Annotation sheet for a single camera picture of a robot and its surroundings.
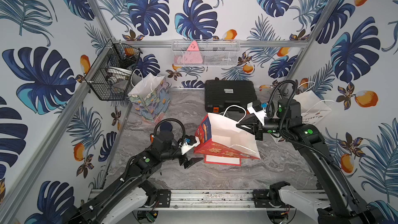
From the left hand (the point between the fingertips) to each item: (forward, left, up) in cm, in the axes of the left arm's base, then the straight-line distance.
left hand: (198, 146), depth 70 cm
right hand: (+6, -16, +12) cm, 21 cm away
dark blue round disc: (+20, +22, -18) cm, 35 cm away
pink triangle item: (+49, +7, +15) cm, 52 cm away
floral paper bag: (+25, +28, +4) cm, 38 cm away
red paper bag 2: (+2, -13, -19) cm, 23 cm away
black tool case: (+51, -13, -17) cm, 56 cm away
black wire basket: (+32, +51, +10) cm, 61 cm away
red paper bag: (+10, -12, -12) cm, 20 cm away
